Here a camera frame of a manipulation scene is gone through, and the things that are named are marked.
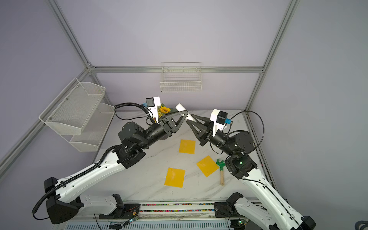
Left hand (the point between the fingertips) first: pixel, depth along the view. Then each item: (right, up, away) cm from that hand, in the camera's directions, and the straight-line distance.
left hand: (185, 114), depth 50 cm
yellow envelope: (-7, -36, +36) cm, 51 cm away
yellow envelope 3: (+14, -31, +41) cm, 53 cm away
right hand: (+2, -2, +3) cm, 4 cm away
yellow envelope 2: (0, -20, +49) cm, 53 cm away
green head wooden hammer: (+22, -30, +39) cm, 54 cm away
